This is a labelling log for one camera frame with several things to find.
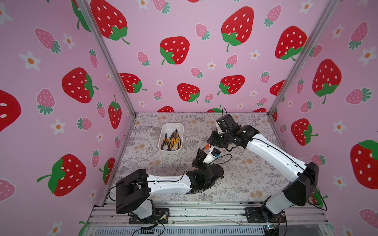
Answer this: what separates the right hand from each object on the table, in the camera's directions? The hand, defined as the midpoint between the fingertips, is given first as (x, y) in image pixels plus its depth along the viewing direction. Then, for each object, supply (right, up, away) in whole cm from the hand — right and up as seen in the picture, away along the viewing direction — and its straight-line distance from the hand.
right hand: (209, 139), depth 77 cm
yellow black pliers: (-21, -4, +24) cm, 32 cm away
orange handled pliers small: (-2, -4, -3) cm, 5 cm away
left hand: (-4, -7, 0) cm, 8 cm away
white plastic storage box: (-25, -1, +25) cm, 36 cm away
